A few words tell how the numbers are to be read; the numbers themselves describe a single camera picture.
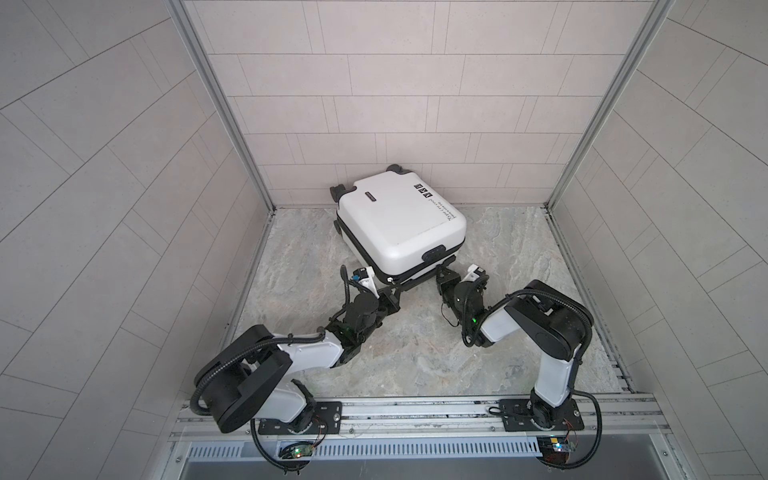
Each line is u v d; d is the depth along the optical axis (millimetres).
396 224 826
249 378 418
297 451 645
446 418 723
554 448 679
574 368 535
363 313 617
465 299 691
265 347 466
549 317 516
